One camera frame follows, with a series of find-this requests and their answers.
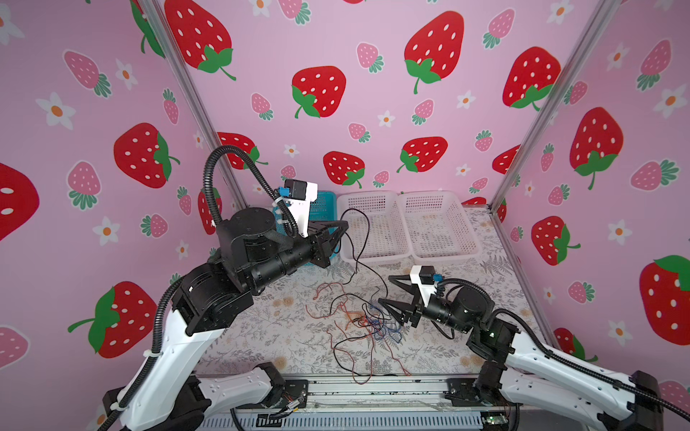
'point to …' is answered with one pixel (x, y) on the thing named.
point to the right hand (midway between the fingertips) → (383, 290)
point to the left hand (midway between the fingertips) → (348, 223)
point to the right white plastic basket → (437, 225)
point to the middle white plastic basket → (377, 231)
